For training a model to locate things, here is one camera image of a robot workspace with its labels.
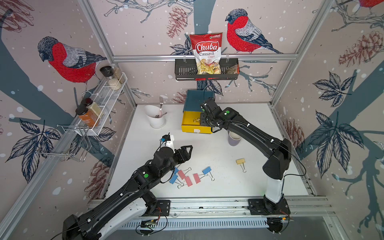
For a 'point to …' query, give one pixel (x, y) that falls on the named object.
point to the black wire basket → (186, 69)
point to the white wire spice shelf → (101, 105)
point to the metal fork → (161, 100)
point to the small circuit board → (148, 223)
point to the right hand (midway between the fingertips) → (202, 118)
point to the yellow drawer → (191, 123)
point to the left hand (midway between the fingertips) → (191, 146)
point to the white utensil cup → (155, 118)
